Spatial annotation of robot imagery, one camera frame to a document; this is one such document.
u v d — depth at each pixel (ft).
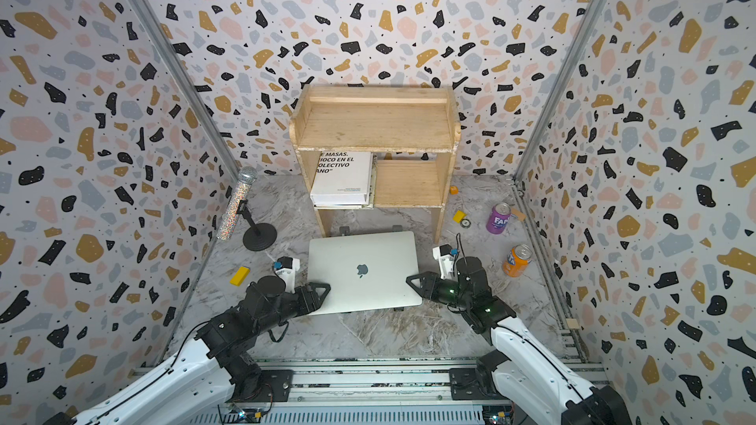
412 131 2.41
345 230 2.81
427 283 2.33
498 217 3.20
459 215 3.59
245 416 2.30
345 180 2.80
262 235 3.31
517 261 2.86
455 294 2.25
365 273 2.62
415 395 2.41
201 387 1.90
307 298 2.24
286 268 2.30
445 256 2.46
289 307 2.17
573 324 2.88
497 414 2.34
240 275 3.04
